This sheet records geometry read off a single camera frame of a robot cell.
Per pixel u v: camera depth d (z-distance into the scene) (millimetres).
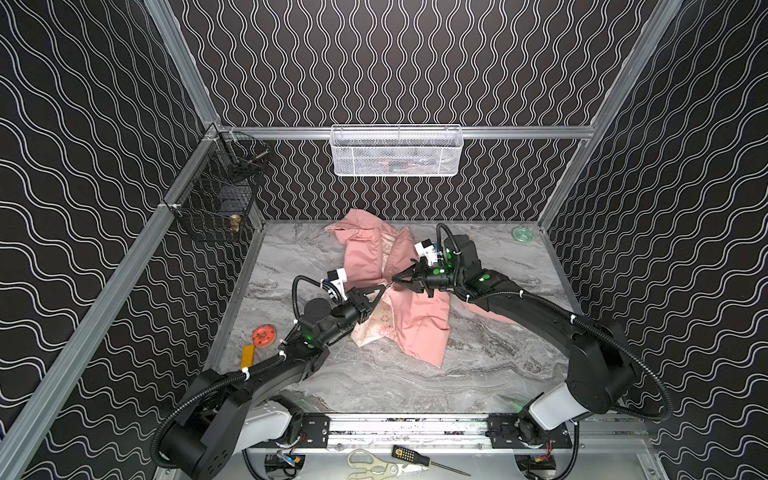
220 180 980
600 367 433
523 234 1162
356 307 689
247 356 872
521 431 670
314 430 749
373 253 1035
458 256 630
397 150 1287
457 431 753
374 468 696
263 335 879
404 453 702
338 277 745
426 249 770
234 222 834
